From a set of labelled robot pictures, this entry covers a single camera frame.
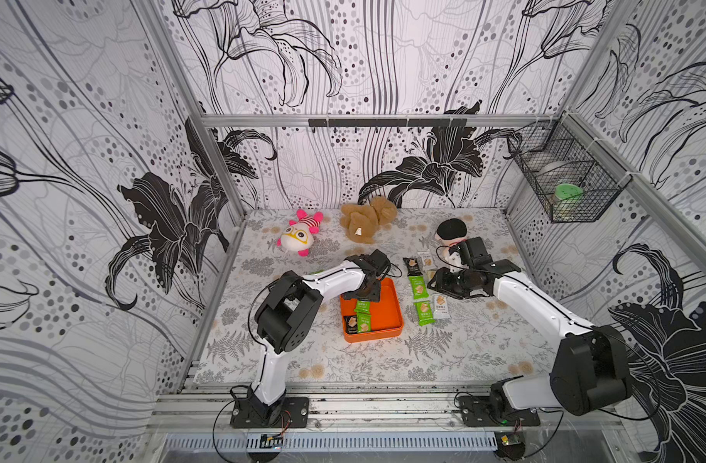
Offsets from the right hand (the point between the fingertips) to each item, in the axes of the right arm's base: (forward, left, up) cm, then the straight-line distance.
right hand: (435, 283), depth 87 cm
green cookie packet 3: (-7, +22, -8) cm, 25 cm away
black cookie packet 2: (-10, +26, -8) cm, 29 cm away
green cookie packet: (+3, +4, -9) cm, 10 cm away
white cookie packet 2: (-4, -3, -9) cm, 10 cm away
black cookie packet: (+12, +5, -9) cm, 16 cm away
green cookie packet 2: (-6, +3, -9) cm, 11 cm away
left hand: (0, +22, -10) cm, 24 cm away
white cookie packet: (+15, -1, -9) cm, 18 cm away
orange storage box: (-8, +15, -8) cm, 19 cm away
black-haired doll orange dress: (+25, -10, -5) cm, 27 cm away
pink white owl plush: (+21, +46, -1) cm, 50 cm away
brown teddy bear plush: (+25, +23, +1) cm, 34 cm away
